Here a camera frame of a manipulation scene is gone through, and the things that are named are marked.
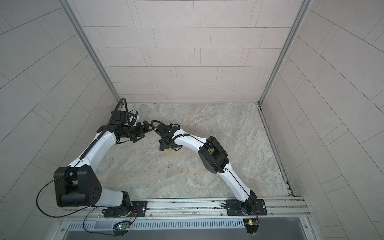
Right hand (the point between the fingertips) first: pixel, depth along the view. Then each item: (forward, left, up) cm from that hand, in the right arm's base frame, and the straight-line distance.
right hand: (168, 146), depth 93 cm
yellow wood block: (-6, -2, +8) cm, 11 cm away
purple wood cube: (-6, +3, +8) cm, 10 cm away
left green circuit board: (-40, +16, +3) cm, 43 cm away
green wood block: (-19, -25, +28) cm, 42 cm away
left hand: (+3, +6, +16) cm, 18 cm away
